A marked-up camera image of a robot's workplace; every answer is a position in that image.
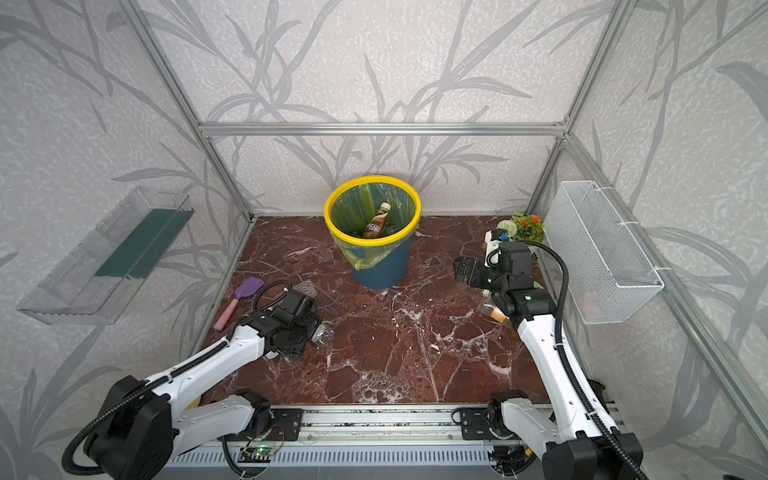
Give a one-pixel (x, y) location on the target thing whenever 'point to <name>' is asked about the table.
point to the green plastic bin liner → (354, 205)
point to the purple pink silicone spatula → (251, 286)
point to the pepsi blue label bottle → (323, 335)
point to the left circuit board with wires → (256, 454)
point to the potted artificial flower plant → (524, 227)
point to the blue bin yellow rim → (393, 273)
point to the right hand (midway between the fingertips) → (468, 261)
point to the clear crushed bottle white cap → (307, 288)
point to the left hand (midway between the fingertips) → (319, 329)
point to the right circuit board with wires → (511, 460)
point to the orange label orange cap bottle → (494, 312)
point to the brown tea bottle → (376, 225)
